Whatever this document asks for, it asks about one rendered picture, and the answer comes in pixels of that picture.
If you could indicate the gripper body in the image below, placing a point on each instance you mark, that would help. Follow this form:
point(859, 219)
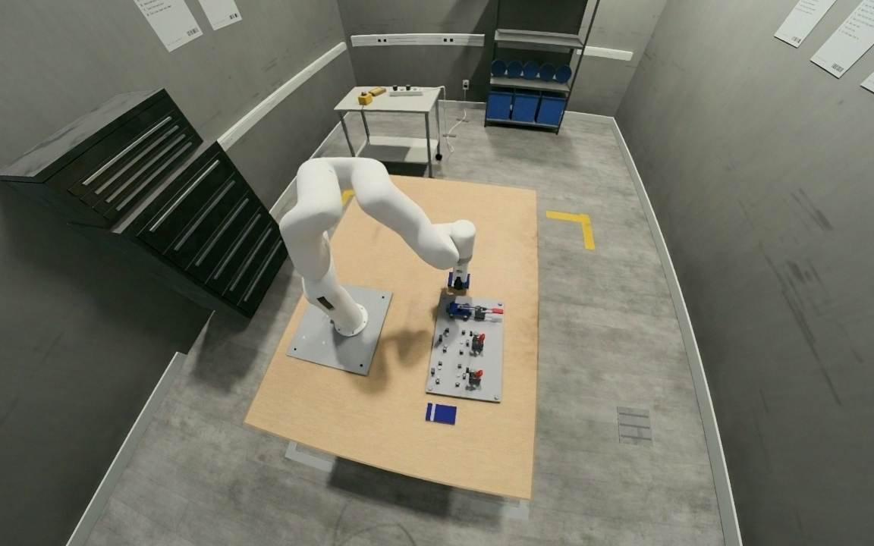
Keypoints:
point(460, 271)

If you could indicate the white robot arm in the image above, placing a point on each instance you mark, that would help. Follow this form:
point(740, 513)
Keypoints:
point(318, 208)

